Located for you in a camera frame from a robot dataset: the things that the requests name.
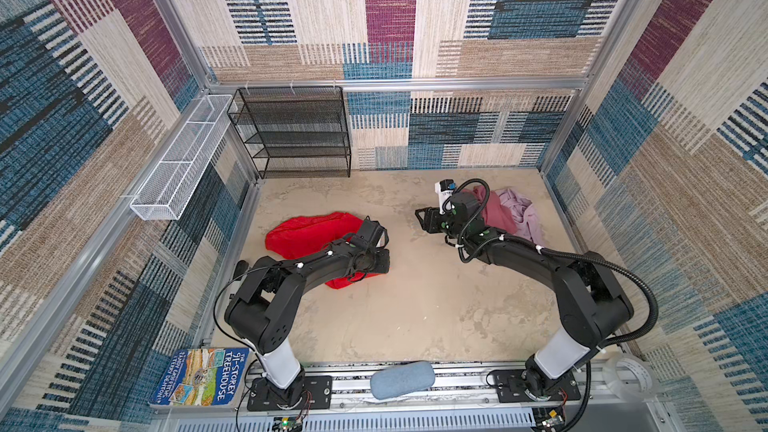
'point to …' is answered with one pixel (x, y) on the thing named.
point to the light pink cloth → (528, 226)
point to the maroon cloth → (496, 216)
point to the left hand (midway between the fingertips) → (387, 259)
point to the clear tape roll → (630, 377)
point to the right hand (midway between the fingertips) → (422, 214)
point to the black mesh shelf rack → (295, 132)
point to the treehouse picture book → (203, 378)
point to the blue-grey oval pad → (402, 378)
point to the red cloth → (292, 236)
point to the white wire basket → (168, 189)
